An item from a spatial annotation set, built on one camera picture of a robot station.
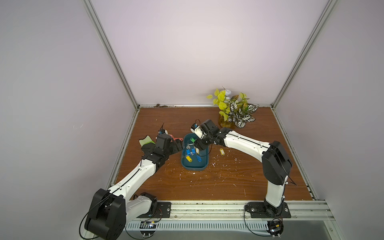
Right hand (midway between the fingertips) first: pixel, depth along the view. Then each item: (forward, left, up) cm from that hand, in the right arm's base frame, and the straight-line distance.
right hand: (198, 137), depth 88 cm
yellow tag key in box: (-8, +6, -11) cm, 15 cm away
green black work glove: (+4, +36, -10) cm, 37 cm away
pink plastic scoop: (+7, +19, -10) cm, 23 cm away
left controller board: (-44, +24, -15) cm, 52 cm away
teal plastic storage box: (-8, +4, -12) cm, 15 cm away
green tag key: (+4, +4, -9) cm, 11 cm away
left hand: (-4, +12, 0) cm, 13 cm away
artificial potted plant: (+11, -22, +12) cm, 28 cm away
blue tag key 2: (-4, +6, -11) cm, 14 cm away
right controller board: (-41, -38, -13) cm, 58 cm away
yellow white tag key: (-3, -15, -12) cm, 20 cm away
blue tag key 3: (-4, +3, -11) cm, 12 cm away
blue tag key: (-8, -1, -11) cm, 14 cm away
